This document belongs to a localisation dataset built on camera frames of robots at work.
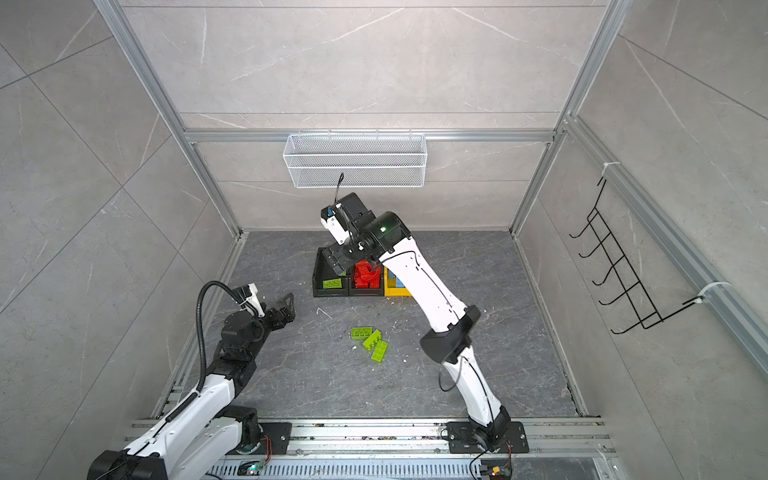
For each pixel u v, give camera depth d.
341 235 0.66
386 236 0.51
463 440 0.73
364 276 1.00
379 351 0.88
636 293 0.65
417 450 0.73
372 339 0.88
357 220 0.56
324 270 1.05
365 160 1.01
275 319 0.74
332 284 1.01
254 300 0.73
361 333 0.90
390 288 0.98
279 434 0.73
